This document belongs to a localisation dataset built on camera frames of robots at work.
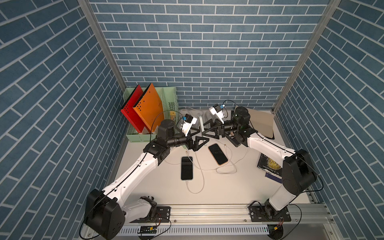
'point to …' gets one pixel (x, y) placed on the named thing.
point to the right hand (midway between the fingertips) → (204, 133)
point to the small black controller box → (148, 229)
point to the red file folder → (128, 110)
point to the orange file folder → (150, 106)
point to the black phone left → (186, 168)
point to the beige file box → (262, 121)
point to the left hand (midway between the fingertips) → (206, 136)
